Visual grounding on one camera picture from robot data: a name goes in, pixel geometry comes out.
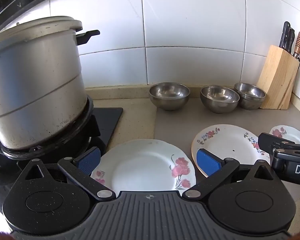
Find floral white plate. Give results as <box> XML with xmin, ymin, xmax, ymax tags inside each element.
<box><xmin>91</xmin><ymin>139</ymin><xmax>197</xmax><ymax>195</ymax></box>
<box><xmin>191</xmin><ymin>124</ymin><xmax>270</xmax><ymax>177</ymax></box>

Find steel bowl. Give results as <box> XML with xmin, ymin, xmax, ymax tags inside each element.
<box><xmin>149</xmin><ymin>82</ymin><xmax>191</xmax><ymax>111</ymax></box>
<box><xmin>200</xmin><ymin>85</ymin><xmax>240</xmax><ymax>114</ymax></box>
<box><xmin>234</xmin><ymin>82</ymin><xmax>266</xmax><ymax>110</ymax></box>

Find wooden knife block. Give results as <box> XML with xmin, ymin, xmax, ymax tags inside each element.
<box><xmin>256</xmin><ymin>45</ymin><xmax>300</xmax><ymax>110</ymax></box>

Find black gas stove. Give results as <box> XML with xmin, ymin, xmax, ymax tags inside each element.
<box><xmin>0</xmin><ymin>98</ymin><xmax>123</xmax><ymax>183</ymax></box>

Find large aluminium pot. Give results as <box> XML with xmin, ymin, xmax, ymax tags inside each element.
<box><xmin>0</xmin><ymin>16</ymin><xmax>100</xmax><ymax>150</ymax></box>

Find black handled knife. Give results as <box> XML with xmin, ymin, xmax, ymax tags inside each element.
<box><xmin>279</xmin><ymin>21</ymin><xmax>290</xmax><ymax>49</ymax></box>

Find wooden handled knife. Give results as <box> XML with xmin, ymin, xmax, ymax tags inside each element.
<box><xmin>293</xmin><ymin>32</ymin><xmax>300</xmax><ymax>59</ymax></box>

